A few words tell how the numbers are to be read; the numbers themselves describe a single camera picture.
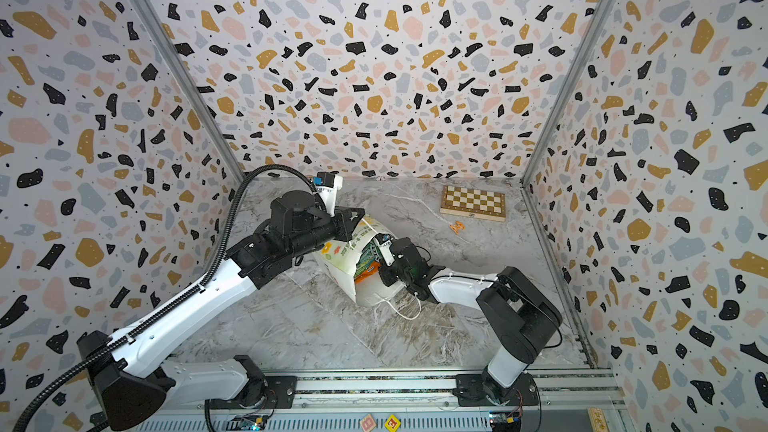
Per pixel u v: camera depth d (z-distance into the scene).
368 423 0.69
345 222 0.59
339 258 0.78
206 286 0.45
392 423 0.69
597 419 0.70
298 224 0.51
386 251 0.80
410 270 0.70
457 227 1.07
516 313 0.46
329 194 0.62
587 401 0.73
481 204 1.12
